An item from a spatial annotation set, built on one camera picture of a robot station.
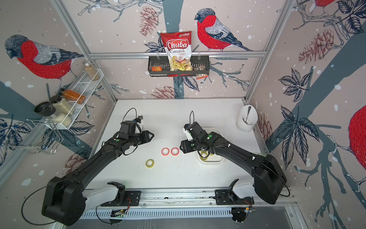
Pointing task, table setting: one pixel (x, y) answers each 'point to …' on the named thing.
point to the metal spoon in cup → (249, 109)
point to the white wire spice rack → (89, 81)
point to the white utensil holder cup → (253, 117)
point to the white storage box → (214, 158)
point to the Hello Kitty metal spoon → (140, 116)
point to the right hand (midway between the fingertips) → (183, 146)
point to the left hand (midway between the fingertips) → (154, 132)
